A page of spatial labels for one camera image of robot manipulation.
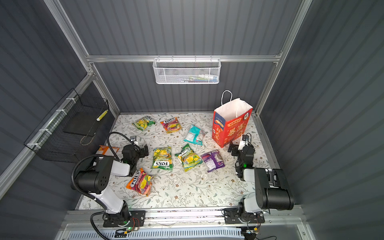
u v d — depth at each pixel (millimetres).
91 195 507
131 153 760
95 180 475
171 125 1081
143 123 1084
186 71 1238
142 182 799
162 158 907
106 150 962
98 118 774
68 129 752
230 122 824
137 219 722
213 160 889
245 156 683
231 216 738
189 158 912
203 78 925
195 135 1022
